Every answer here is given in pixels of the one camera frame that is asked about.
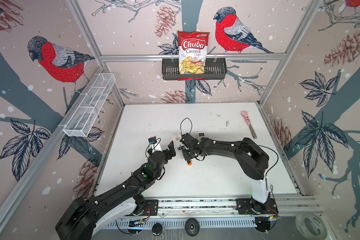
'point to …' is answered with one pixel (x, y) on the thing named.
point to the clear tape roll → (311, 226)
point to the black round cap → (157, 229)
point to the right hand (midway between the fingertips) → (184, 158)
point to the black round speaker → (192, 227)
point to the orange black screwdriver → (189, 162)
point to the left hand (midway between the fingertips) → (166, 143)
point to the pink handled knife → (244, 113)
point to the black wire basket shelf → (215, 69)
